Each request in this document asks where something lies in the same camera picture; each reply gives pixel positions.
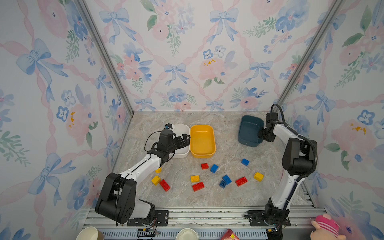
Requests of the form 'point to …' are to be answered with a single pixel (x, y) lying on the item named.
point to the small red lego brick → (204, 166)
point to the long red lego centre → (198, 186)
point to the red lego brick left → (164, 185)
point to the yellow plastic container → (202, 143)
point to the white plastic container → (179, 130)
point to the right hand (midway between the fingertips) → (262, 135)
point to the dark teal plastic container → (249, 127)
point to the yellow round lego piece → (158, 171)
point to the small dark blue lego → (222, 184)
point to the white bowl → (187, 234)
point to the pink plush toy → (326, 228)
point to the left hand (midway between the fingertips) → (185, 136)
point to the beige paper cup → (90, 233)
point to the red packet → (229, 235)
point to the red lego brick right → (241, 181)
